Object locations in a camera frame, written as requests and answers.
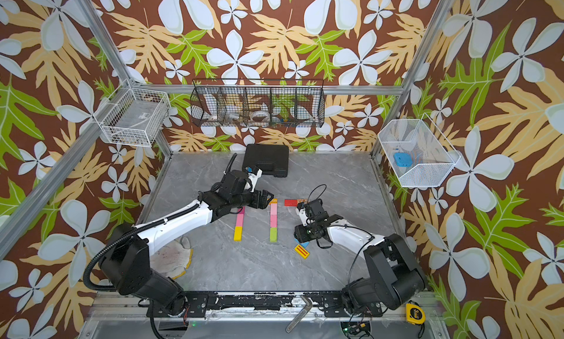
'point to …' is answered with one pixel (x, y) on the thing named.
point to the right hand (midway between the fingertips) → (298, 232)
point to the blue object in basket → (403, 159)
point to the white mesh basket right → (417, 152)
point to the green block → (273, 234)
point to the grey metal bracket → (298, 319)
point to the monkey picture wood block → (302, 200)
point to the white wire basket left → (133, 116)
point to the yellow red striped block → (300, 250)
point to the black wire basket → (258, 102)
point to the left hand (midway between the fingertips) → (267, 191)
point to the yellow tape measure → (415, 314)
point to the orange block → (274, 201)
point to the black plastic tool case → (272, 159)
